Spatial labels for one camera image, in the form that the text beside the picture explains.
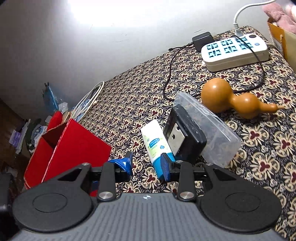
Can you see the clear plastic container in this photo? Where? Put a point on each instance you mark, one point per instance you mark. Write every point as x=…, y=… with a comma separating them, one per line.
x=222, y=143

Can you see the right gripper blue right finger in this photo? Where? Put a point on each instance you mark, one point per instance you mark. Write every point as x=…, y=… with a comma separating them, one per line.
x=165, y=166

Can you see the pile of clothes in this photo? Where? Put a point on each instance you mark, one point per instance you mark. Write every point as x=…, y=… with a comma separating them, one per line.
x=25, y=140

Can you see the pink plush fabric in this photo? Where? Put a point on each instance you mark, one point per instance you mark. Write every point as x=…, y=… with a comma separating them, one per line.
x=284, y=18

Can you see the floral patterned tablecloth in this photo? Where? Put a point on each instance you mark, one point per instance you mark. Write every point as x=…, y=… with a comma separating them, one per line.
x=261, y=150

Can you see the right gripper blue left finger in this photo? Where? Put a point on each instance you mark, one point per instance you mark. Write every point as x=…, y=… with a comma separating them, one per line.
x=125, y=164

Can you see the blue plastic bag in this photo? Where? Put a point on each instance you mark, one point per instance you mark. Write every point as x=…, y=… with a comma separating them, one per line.
x=49, y=99

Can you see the black box with white label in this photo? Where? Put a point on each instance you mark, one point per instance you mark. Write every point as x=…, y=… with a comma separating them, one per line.
x=184, y=136

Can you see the black power adapter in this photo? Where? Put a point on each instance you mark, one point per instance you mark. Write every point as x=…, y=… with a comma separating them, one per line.
x=201, y=40

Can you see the white blue-capped cream tube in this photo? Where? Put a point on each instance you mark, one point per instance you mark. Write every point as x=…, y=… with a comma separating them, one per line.
x=156, y=144

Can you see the white power strip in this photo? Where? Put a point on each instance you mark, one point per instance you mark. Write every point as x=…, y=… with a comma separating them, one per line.
x=234, y=52

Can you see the brown gourd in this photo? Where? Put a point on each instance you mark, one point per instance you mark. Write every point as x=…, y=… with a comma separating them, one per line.
x=218, y=96

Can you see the tan paper bag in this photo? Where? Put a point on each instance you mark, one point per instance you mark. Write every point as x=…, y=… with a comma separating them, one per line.
x=284, y=41

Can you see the red brocade storage box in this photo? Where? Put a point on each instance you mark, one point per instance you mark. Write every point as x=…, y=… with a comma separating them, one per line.
x=62, y=148

